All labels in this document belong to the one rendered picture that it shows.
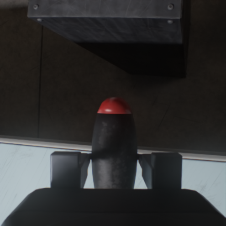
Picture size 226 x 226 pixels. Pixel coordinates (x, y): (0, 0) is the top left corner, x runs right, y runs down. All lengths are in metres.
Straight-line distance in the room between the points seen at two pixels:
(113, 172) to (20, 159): 0.17
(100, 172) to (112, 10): 0.32
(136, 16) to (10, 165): 0.26
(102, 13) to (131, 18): 0.04
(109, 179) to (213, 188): 0.13
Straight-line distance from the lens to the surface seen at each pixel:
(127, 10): 0.44
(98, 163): 0.16
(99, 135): 0.16
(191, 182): 0.27
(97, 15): 0.45
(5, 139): 0.32
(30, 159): 0.31
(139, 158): 0.16
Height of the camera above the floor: 1.26
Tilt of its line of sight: 76 degrees down
